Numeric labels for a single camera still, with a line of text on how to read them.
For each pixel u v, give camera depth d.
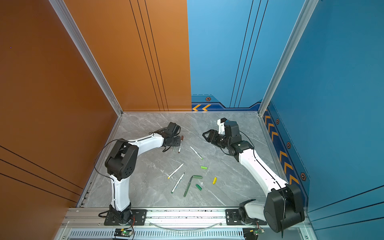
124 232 0.71
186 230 0.70
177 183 0.84
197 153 0.96
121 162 0.53
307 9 0.70
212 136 0.70
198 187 0.83
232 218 0.72
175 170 0.89
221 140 0.68
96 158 1.00
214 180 0.85
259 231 0.69
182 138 1.05
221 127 0.74
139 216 0.74
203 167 0.90
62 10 0.70
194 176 0.87
